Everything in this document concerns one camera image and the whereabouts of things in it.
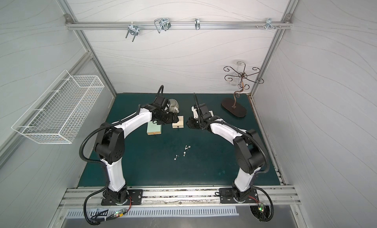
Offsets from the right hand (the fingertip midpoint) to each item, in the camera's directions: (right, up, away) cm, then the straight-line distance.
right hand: (187, 122), depth 91 cm
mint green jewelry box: (-23, -5, +5) cm, 24 cm away
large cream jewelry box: (+5, +6, -7) cm, 11 cm away
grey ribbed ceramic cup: (-10, +10, +12) cm, 18 cm away
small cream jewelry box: (-5, -2, +6) cm, 8 cm away
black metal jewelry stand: (+32, +12, +24) cm, 42 cm away
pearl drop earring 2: (-7, -21, -5) cm, 23 cm away
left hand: (-9, +1, +2) cm, 9 cm away
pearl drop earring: (0, -16, 0) cm, 16 cm away
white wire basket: (-61, +5, -23) cm, 65 cm away
